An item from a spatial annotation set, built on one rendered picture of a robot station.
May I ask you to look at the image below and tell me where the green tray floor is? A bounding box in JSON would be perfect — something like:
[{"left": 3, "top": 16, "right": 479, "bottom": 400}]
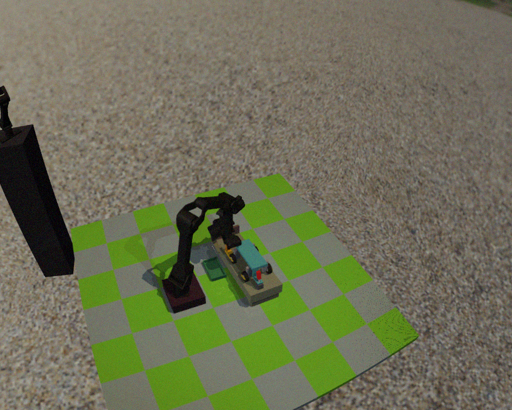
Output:
[{"left": 205, "top": 259, "right": 224, "bottom": 278}]

